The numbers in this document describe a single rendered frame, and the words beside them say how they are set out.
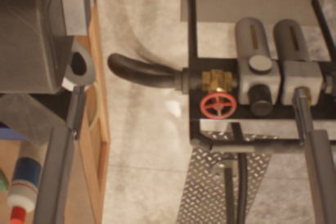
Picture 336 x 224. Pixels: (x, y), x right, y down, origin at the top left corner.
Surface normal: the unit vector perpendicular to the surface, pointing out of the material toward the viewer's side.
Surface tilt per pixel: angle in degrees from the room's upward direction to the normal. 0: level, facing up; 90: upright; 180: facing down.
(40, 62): 0
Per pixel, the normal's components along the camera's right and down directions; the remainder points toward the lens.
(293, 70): 0.00, -0.73
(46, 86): -0.02, 0.82
